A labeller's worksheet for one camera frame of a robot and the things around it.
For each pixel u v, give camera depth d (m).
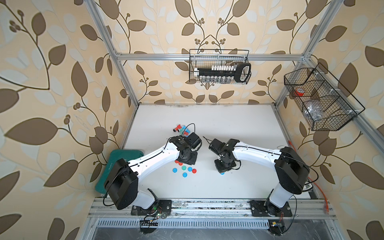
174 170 0.88
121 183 0.42
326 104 0.72
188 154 0.62
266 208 0.65
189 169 0.88
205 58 0.91
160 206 0.74
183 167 0.89
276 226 0.71
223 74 0.85
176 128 1.04
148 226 0.69
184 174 0.86
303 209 0.75
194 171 0.87
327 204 0.76
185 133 1.03
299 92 0.81
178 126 1.05
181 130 1.05
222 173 0.85
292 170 0.45
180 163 0.89
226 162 0.71
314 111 0.70
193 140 0.64
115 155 0.89
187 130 1.05
